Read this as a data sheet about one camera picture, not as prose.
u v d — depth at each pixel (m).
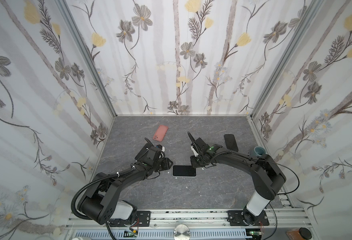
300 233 0.63
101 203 0.42
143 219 0.74
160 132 1.11
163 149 0.85
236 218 0.73
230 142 1.04
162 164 0.80
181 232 0.58
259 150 0.96
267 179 0.46
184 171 0.90
